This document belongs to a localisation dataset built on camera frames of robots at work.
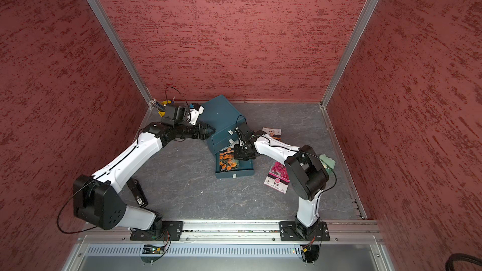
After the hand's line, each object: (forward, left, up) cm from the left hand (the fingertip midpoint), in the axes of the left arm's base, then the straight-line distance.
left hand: (207, 134), depth 82 cm
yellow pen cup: (+24, +27, -4) cm, 37 cm away
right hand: (-5, -13, -15) cm, 21 cm away
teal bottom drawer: (-10, -18, -13) cm, 24 cm away
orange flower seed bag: (-4, -8, -16) cm, 19 cm away
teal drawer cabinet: (+10, -5, +1) cm, 12 cm away
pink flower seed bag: (-12, -33, -20) cm, 40 cm away
